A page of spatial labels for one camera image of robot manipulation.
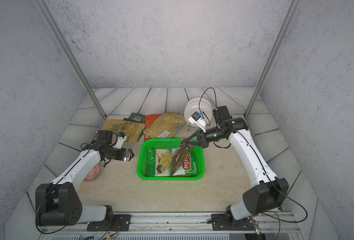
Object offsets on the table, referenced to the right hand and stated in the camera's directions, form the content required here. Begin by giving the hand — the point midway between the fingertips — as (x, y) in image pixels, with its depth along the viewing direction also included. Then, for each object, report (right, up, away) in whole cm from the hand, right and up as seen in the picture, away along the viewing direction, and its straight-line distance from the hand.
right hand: (188, 142), depth 67 cm
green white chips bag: (-16, -15, +24) cm, 33 cm away
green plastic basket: (-26, -17, +19) cm, 36 cm away
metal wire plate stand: (+3, +7, +45) cm, 45 cm away
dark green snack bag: (-39, +14, +52) cm, 67 cm away
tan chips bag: (-15, +8, +45) cm, 48 cm away
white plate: (+9, +22, +38) cm, 45 cm away
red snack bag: (-29, +12, +52) cm, 60 cm away
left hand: (-34, -8, +20) cm, 40 cm away
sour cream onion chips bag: (-38, +4, +40) cm, 55 cm away
